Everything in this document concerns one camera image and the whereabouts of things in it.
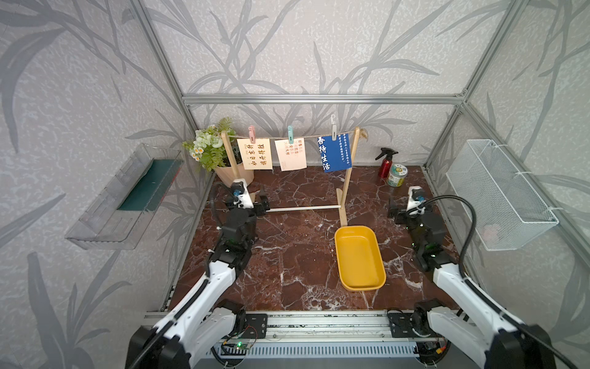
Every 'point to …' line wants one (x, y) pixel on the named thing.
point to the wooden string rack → (343, 194)
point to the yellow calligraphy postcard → (255, 156)
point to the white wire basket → (510, 215)
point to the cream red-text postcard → (292, 156)
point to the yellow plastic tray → (360, 260)
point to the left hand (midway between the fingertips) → (252, 187)
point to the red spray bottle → (386, 166)
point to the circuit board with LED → (242, 346)
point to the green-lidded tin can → (397, 174)
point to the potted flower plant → (207, 147)
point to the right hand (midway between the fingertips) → (404, 195)
